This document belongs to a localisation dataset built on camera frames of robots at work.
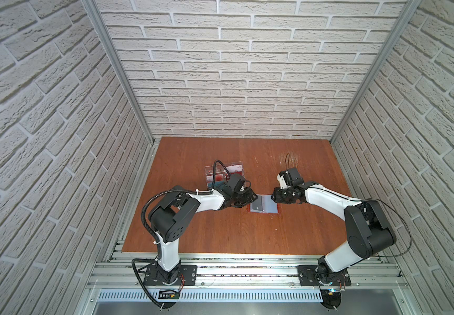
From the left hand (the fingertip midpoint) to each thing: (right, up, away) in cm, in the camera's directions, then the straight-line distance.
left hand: (258, 196), depth 90 cm
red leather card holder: (+3, -4, +2) cm, 6 cm away
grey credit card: (0, -4, +1) cm, 4 cm away
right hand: (+8, 0, +2) cm, 8 cm away
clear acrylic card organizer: (-19, +10, +6) cm, 23 cm away
